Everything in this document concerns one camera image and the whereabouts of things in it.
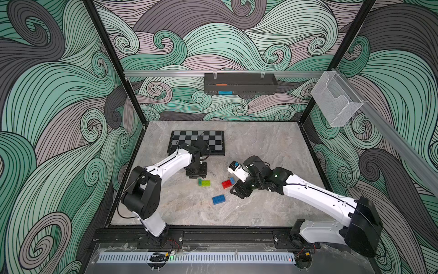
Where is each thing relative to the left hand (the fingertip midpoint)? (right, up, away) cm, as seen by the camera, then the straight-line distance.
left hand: (202, 175), depth 86 cm
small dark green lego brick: (-2, -4, +4) cm, 6 cm away
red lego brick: (+13, -5, +3) cm, 14 cm away
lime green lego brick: (+1, -5, +4) cm, 7 cm away
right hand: (+17, -3, -9) cm, 19 cm away
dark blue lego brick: (+8, -11, -3) cm, 14 cm away
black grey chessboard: (+6, +18, +20) cm, 28 cm away
